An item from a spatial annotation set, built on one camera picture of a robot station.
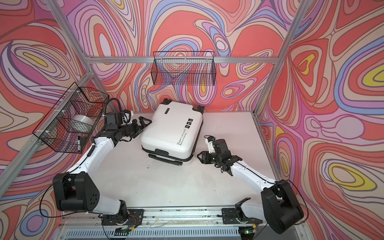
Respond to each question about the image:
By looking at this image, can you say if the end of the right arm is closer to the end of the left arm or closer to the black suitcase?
the black suitcase

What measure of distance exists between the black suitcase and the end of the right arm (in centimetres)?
12

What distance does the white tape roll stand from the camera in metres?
0.71

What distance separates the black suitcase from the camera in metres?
0.80

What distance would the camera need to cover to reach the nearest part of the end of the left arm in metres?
0.61

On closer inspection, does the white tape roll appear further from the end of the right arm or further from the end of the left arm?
the end of the right arm

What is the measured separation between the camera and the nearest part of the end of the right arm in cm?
63

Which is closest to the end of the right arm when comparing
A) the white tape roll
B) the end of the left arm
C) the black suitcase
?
the black suitcase

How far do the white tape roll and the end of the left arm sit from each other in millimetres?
129

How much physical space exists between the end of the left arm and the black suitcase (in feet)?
0.16

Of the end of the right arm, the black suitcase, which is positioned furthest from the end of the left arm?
the end of the right arm

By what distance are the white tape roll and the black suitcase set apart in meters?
0.26

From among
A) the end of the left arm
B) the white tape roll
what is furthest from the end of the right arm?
the white tape roll

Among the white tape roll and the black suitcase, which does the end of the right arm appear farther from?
the white tape roll

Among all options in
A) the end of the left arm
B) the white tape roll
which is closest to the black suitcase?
the end of the left arm
